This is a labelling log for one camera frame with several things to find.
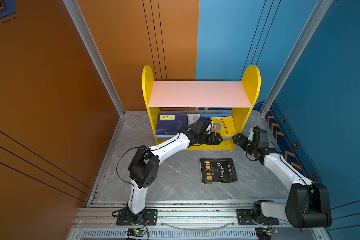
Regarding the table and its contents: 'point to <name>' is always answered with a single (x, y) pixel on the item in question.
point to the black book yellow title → (218, 170)
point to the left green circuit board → (135, 232)
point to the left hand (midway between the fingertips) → (217, 138)
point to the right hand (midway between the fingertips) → (236, 139)
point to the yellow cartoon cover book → (224, 125)
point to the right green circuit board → (264, 233)
